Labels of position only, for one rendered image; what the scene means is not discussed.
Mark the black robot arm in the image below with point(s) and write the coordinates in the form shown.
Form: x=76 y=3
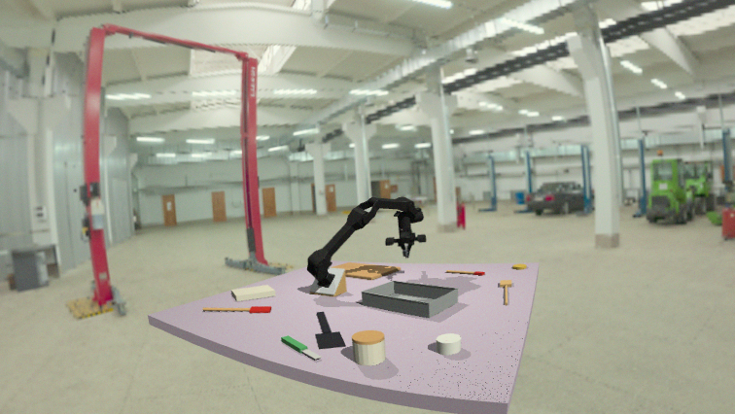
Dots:
x=320 y=260

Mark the black spatula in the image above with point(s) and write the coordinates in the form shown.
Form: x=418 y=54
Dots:
x=328 y=339

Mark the grey cylinder with orange top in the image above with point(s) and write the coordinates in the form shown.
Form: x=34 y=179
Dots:
x=368 y=347

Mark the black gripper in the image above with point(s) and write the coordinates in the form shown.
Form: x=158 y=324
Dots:
x=392 y=240

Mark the short grey cylinder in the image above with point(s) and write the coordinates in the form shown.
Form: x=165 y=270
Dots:
x=448 y=344

